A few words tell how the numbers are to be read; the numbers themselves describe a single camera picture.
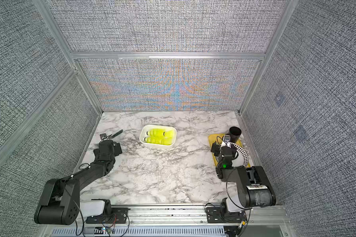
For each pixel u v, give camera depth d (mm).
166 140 996
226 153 722
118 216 731
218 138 1020
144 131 1020
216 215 721
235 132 979
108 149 693
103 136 771
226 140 774
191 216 752
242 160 900
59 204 419
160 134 1036
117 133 1064
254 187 452
